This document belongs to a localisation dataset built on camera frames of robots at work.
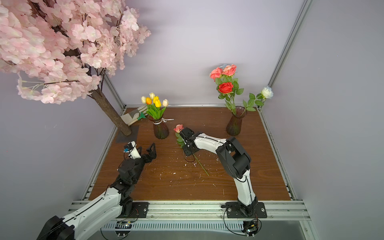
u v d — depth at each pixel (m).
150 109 0.83
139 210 0.73
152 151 0.74
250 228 0.70
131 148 0.70
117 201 0.58
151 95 0.85
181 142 0.97
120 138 1.03
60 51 0.45
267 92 0.79
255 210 0.62
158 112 0.85
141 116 1.12
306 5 0.70
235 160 0.51
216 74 0.81
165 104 0.83
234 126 0.98
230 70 0.76
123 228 0.72
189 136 0.73
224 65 0.85
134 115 1.14
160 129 0.96
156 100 0.81
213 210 0.75
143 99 0.85
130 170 0.61
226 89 0.76
